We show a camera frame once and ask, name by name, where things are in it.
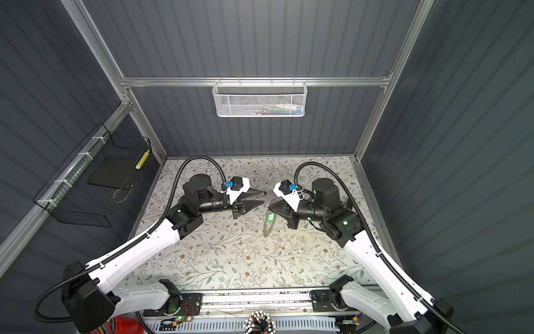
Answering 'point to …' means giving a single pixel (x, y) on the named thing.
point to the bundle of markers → (259, 322)
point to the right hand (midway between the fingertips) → (273, 208)
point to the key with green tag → (270, 217)
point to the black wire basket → (87, 189)
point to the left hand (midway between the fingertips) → (262, 194)
